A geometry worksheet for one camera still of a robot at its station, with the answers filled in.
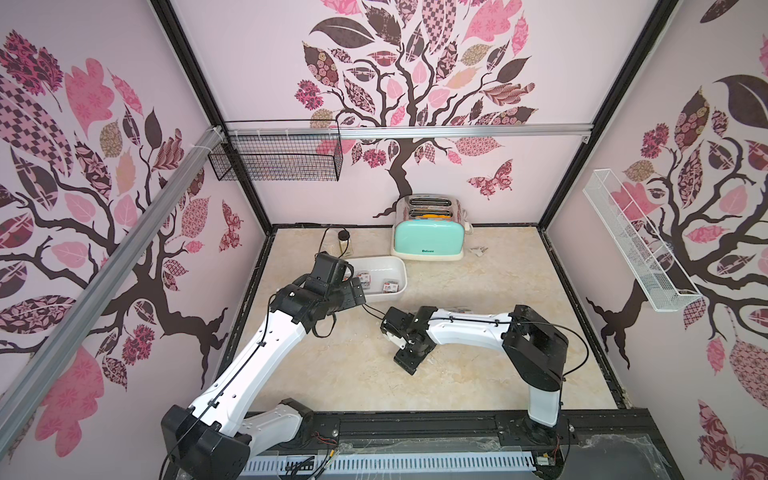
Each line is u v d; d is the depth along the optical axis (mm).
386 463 703
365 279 1023
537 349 473
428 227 981
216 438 364
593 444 717
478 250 1099
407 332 657
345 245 1067
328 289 551
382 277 1039
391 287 993
